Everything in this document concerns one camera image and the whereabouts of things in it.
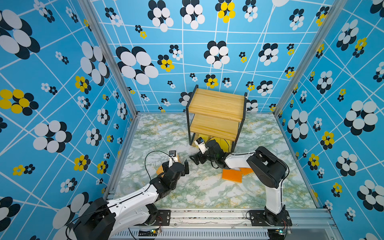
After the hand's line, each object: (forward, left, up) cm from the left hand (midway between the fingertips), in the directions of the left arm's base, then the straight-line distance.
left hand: (181, 161), depth 85 cm
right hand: (+9, -9, -6) cm, 14 cm away
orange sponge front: (-6, -30, -7) cm, 31 cm away
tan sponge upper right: (+4, +2, -6) cm, 7 cm away
